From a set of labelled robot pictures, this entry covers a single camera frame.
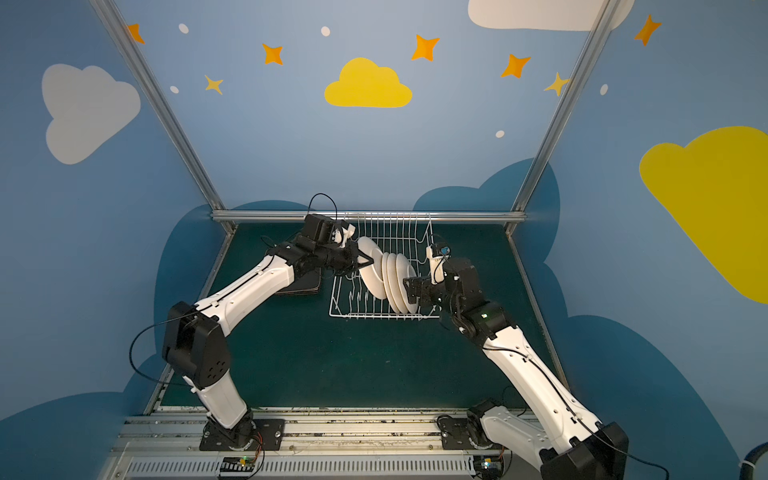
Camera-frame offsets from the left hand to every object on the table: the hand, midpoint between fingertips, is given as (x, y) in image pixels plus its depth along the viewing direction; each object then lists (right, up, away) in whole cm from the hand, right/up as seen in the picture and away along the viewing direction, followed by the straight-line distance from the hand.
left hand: (372, 257), depth 82 cm
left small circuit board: (-33, -52, -9) cm, 62 cm away
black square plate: (-13, -6, -20) cm, 24 cm away
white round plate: (0, -5, 0) cm, 5 cm away
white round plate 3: (+6, -7, +3) cm, 10 cm away
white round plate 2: (+4, -7, +3) cm, 8 cm away
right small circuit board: (+29, -52, -9) cm, 61 cm away
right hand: (+13, -4, -6) cm, 15 cm away
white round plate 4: (+10, -4, +8) cm, 13 cm away
